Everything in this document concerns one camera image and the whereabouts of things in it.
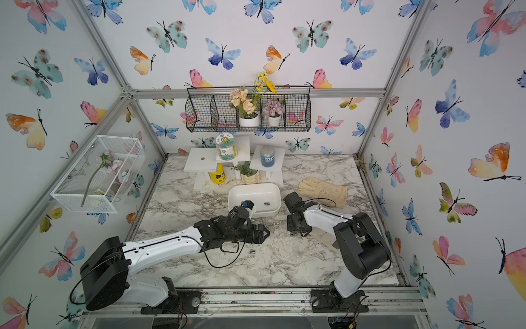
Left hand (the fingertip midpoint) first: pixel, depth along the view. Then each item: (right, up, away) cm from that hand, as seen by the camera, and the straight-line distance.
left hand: (265, 232), depth 79 cm
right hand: (+13, 0, +13) cm, 19 cm away
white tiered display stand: (-15, +27, +20) cm, 37 cm away
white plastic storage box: (0, +11, +25) cm, 27 cm away
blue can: (+1, +30, +11) cm, 32 cm away
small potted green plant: (-9, +22, +17) cm, 29 cm away
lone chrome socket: (-6, -9, +6) cm, 12 cm away
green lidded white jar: (-16, +32, +4) cm, 36 cm away
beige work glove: (+33, +12, +24) cm, 43 cm away
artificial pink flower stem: (-57, +27, -4) cm, 63 cm away
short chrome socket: (-1, +8, +21) cm, 22 cm away
